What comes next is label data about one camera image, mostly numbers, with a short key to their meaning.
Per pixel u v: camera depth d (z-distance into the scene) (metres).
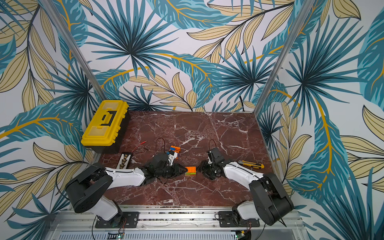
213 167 0.69
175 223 0.73
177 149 0.97
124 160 0.93
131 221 0.72
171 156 0.82
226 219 0.74
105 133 0.85
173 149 0.99
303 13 0.70
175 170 0.75
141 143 1.01
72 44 0.80
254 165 0.92
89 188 0.44
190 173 0.86
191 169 0.84
